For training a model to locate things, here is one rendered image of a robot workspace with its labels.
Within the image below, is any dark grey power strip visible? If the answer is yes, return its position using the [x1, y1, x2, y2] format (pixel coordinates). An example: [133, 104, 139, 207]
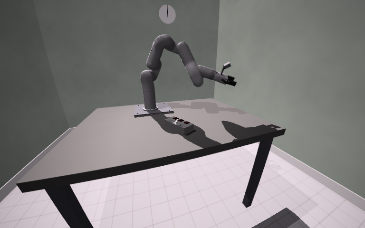
[164, 116, 194, 135]

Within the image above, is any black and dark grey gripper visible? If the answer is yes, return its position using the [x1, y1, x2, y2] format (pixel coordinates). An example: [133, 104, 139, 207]
[213, 71, 237, 86]

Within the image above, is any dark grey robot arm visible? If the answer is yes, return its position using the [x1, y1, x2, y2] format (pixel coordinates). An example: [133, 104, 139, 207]
[140, 35, 216, 111]

